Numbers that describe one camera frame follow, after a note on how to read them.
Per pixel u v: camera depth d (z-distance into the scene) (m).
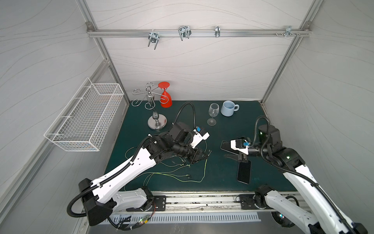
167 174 0.84
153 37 0.79
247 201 0.74
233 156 0.57
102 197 0.38
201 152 0.56
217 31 0.78
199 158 0.61
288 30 0.77
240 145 0.51
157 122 1.05
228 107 1.10
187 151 0.55
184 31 0.77
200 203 0.75
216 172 0.85
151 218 0.70
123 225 0.68
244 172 0.84
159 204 0.73
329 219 0.38
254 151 0.56
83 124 0.68
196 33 0.82
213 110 0.98
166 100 0.86
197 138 0.58
